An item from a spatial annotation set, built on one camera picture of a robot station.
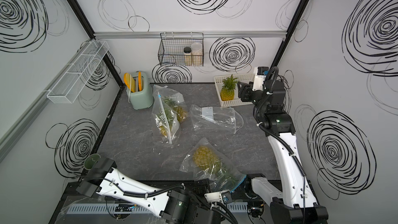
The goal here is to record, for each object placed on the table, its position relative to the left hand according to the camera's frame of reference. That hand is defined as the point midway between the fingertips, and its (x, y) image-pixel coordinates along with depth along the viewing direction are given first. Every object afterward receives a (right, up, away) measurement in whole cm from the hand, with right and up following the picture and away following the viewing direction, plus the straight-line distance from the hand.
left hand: (214, 197), depth 62 cm
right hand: (+14, +46, +3) cm, 49 cm away
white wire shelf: (-68, +49, +14) cm, 85 cm away
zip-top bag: (+3, +27, +32) cm, 42 cm away
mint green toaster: (-44, +40, +37) cm, 69 cm away
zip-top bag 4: (-23, +38, +37) cm, 58 cm away
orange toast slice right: (-43, +50, +33) cm, 74 cm away
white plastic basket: (+18, +38, +40) cm, 58 cm away
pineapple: (+12, +43, +39) cm, 59 cm away
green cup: (-61, +9, +15) cm, 63 cm away
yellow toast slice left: (-49, +50, +32) cm, 77 cm away
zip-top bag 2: (-4, +10, +13) cm, 16 cm away
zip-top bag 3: (-22, +33, +18) cm, 43 cm away
